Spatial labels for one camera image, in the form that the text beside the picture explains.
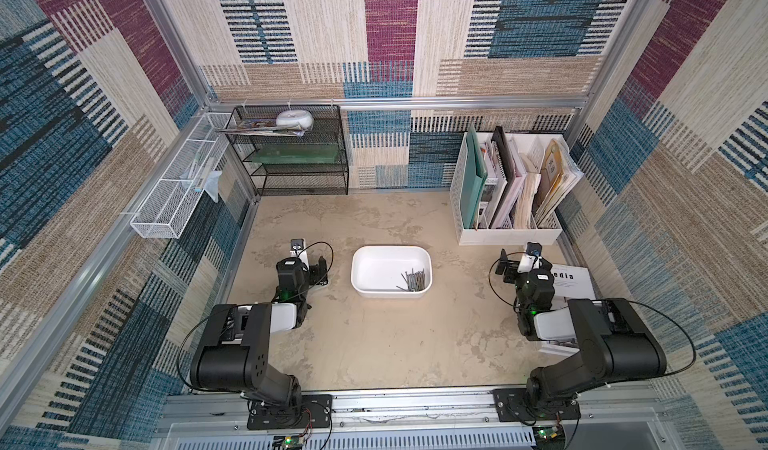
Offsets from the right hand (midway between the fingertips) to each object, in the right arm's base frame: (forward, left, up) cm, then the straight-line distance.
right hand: (523, 249), depth 90 cm
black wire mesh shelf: (+38, +76, -5) cm, 85 cm away
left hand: (+1, +66, -3) cm, 66 cm away
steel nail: (-4, +32, -11) cm, 34 cm away
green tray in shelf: (+29, +69, +15) cm, 76 cm away
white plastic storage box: (0, +44, -11) cm, 45 cm away
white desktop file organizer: (+10, +6, +15) cm, 19 cm away
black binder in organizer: (+25, +5, +19) cm, 32 cm away
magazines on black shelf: (+29, +77, +24) cm, 86 cm away
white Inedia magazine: (-7, -15, -7) cm, 18 cm away
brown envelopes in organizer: (+16, -10, +14) cm, 24 cm away
